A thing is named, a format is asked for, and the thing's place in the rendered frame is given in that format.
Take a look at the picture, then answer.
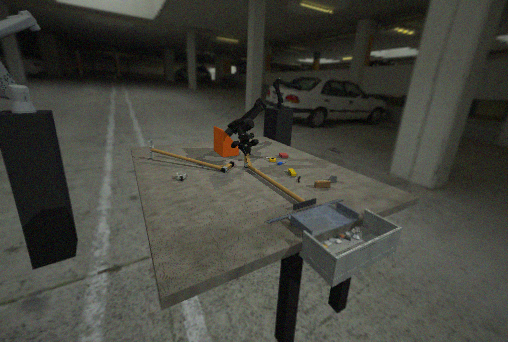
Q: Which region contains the tan wooden pole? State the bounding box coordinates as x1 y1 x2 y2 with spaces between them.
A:
244 146 316 210

